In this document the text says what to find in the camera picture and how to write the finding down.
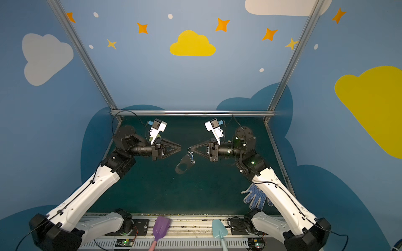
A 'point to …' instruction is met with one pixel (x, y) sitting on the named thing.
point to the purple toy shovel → (160, 229)
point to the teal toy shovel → (219, 230)
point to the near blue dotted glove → (256, 193)
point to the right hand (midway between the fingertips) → (194, 149)
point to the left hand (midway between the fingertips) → (179, 150)
